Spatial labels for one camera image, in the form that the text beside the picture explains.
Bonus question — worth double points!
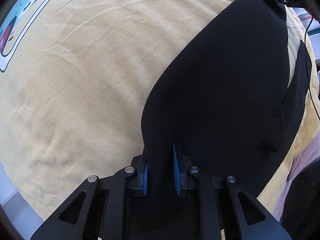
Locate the black pants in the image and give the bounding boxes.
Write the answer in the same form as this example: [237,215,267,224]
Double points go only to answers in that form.
[140,0,313,240]

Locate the yellow printed bed cover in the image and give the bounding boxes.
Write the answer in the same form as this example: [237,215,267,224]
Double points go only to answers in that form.
[1,0,319,219]

